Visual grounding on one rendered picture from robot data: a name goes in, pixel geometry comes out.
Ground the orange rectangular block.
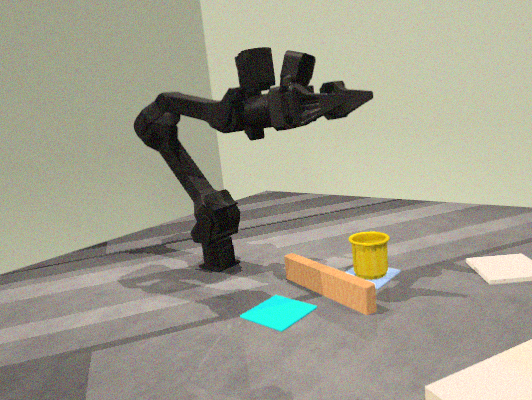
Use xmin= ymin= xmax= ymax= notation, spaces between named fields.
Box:
xmin=284 ymin=253 xmax=376 ymax=315

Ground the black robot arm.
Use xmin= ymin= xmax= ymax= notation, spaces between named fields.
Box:
xmin=134 ymin=47 xmax=316 ymax=273

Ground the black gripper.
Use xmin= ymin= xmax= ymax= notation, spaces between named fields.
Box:
xmin=265 ymin=81 xmax=373 ymax=131

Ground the yellow cup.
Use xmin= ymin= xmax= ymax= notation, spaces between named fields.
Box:
xmin=349 ymin=232 xmax=389 ymax=280

